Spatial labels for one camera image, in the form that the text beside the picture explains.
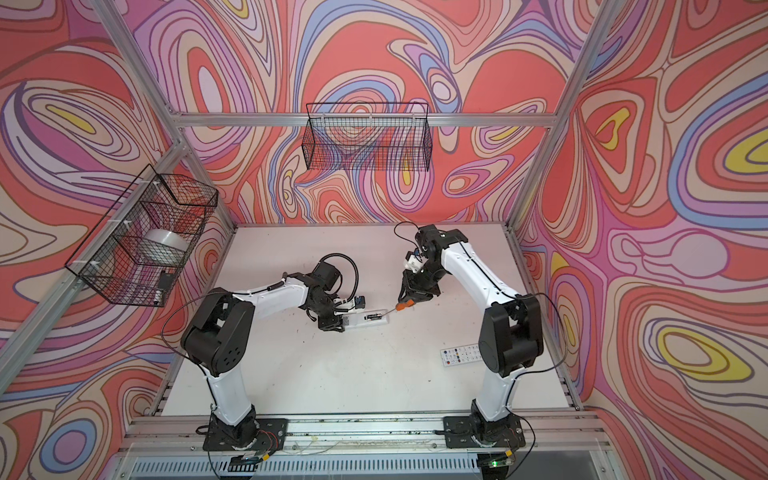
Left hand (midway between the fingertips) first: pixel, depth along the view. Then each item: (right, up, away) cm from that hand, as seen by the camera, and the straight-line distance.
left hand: (343, 316), depth 95 cm
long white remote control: (+8, 0, -2) cm, 8 cm away
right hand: (+20, +6, -13) cm, 25 cm away
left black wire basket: (-48, +21, -21) cm, 57 cm away
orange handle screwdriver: (+18, +6, -13) cm, 23 cm away
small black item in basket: (-41, +13, -21) cm, 48 cm away
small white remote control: (+36, -9, -9) cm, 38 cm away
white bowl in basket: (-41, +24, -21) cm, 52 cm away
